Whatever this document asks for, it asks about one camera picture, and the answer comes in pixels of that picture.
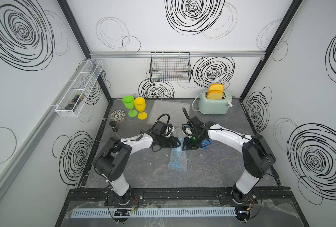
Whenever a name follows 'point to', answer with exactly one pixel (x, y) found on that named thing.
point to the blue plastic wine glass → (176, 152)
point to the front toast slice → (215, 94)
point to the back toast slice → (217, 86)
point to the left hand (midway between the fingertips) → (177, 145)
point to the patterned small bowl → (118, 116)
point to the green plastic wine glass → (128, 103)
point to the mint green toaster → (214, 106)
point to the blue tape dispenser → (206, 143)
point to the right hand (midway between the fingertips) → (184, 149)
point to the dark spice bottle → (113, 125)
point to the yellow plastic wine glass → (140, 104)
